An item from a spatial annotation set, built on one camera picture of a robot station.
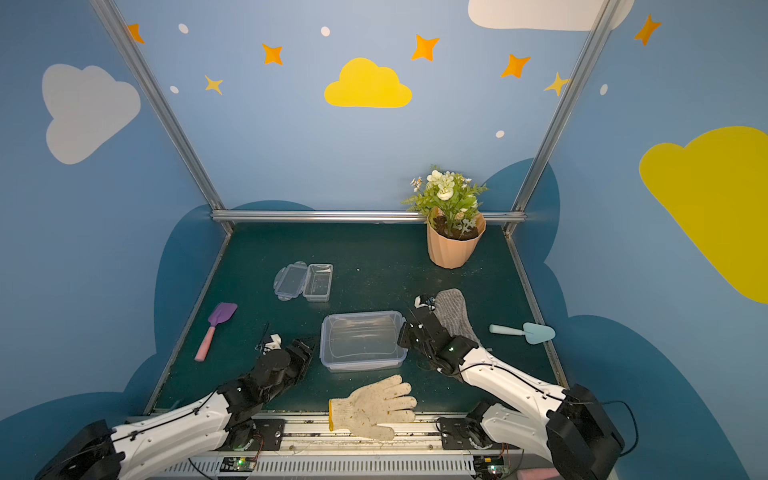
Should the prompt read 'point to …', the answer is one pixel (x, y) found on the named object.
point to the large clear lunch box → (362, 341)
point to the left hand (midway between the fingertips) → (325, 346)
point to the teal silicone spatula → (534, 332)
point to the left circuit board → (237, 464)
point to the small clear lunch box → (317, 283)
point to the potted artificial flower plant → (451, 202)
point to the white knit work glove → (371, 406)
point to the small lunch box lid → (289, 281)
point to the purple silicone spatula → (222, 312)
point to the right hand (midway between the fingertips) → (405, 325)
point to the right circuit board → (488, 467)
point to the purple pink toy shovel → (537, 473)
